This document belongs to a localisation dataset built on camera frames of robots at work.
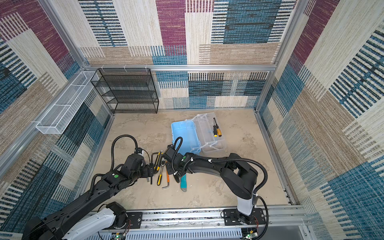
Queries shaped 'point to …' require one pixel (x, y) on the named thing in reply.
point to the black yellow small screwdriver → (215, 129)
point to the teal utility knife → (183, 184)
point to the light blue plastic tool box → (201, 134)
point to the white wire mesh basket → (57, 118)
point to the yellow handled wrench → (159, 178)
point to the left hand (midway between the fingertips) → (147, 164)
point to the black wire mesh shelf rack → (127, 90)
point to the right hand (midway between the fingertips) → (172, 168)
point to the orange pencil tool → (168, 181)
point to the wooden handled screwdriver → (219, 132)
